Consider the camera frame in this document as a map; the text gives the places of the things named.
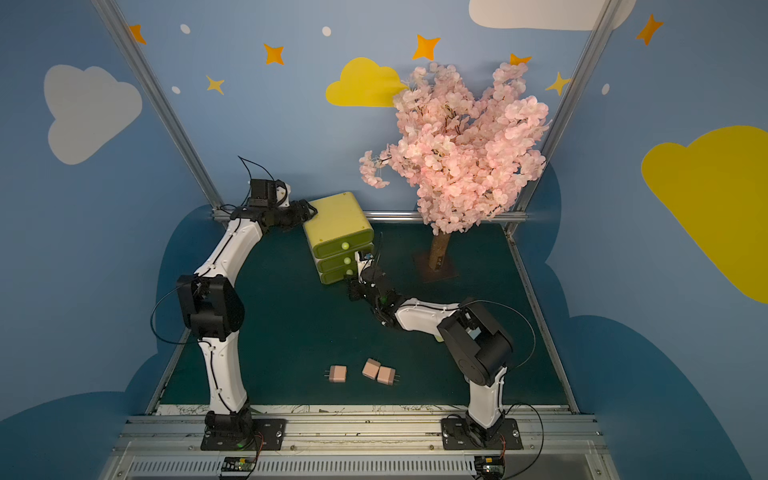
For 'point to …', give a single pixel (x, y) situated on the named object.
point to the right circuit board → (490, 467)
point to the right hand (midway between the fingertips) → (354, 271)
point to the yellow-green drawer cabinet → (337, 228)
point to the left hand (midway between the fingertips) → (307, 210)
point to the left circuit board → (238, 464)
